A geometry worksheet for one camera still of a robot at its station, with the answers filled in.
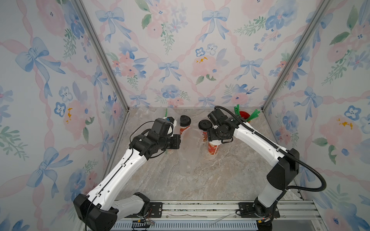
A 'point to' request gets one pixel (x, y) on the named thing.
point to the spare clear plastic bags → (141, 115)
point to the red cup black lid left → (185, 121)
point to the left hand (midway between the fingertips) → (182, 140)
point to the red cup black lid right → (204, 124)
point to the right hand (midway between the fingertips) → (215, 135)
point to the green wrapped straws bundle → (256, 112)
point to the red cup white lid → (213, 146)
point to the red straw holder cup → (244, 114)
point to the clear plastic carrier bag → (155, 114)
